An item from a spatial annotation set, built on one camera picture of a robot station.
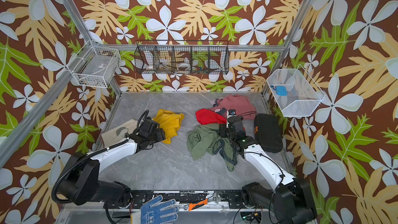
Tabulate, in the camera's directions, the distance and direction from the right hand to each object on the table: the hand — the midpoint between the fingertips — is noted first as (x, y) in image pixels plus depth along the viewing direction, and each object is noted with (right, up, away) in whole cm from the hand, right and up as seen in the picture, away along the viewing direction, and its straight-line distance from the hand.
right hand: (224, 124), depth 85 cm
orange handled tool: (-18, -38, -13) cm, 44 cm away
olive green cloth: (-10, -9, +5) cm, 15 cm away
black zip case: (+27, -6, +7) cm, 29 cm away
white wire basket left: (-72, +32, +1) cm, 79 cm away
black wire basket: (-10, +41, +11) cm, 44 cm away
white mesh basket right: (+39, +17, -2) cm, 43 cm away
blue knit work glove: (-36, -40, -15) cm, 56 cm away
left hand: (-37, -6, +6) cm, 38 cm away
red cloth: (-9, +3, +16) cm, 19 cm away
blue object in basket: (+32, +19, 0) cm, 37 cm away
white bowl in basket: (-24, +36, +13) cm, 45 cm away
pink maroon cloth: (+17, +12, +23) cm, 31 cm away
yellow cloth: (-31, +1, +5) cm, 31 cm away
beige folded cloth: (-66, -7, +11) cm, 67 cm away
